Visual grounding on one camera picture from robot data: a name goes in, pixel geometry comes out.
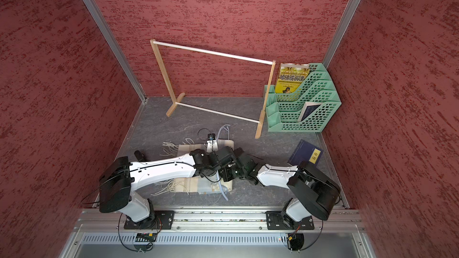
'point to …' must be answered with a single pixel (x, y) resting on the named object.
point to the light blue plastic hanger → (221, 189)
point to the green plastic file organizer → (283, 110)
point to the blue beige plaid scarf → (192, 185)
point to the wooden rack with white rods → (177, 101)
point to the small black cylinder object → (138, 155)
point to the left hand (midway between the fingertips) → (217, 158)
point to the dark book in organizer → (307, 109)
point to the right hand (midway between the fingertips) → (218, 176)
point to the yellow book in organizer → (290, 76)
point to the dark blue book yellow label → (305, 151)
